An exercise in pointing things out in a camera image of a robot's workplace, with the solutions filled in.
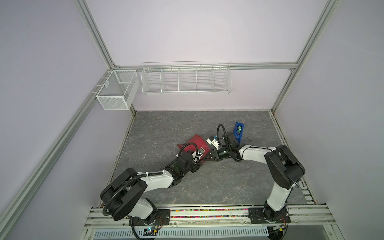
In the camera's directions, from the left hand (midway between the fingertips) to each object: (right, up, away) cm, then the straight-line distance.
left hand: (197, 156), depth 88 cm
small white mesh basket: (-54, +41, +13) cm, 69 cm away
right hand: (+4, -2, -2) cm, 5 cm away
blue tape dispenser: (+29, +16, +14) cm, 36 cm away
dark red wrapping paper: (-1, +10, -20) cm, 22 cm away
